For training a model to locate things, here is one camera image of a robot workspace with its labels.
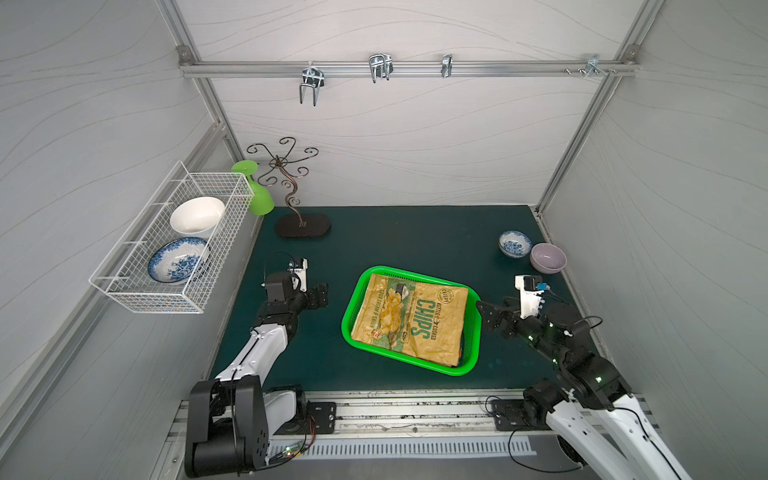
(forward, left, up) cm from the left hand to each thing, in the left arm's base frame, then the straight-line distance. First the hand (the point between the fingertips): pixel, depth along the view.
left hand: (312, 284), depth 88 cm
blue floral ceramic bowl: (+23, -69, -8) cm, 73 cm away
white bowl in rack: (+4, +24, +25) cm, 35 cm away
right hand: (-10, -49, +12) cm, 52 cm away
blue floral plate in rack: (-9, +24, +24) cm, 35 cm away
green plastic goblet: (+23, +19, +11) cm, 32 cm away
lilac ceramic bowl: (+17, -79, -7) cm, 81 cm away
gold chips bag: (-12, -33, 0) cm, 35 cm away
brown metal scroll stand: (+31, +10, -8) cm, 33 cm away
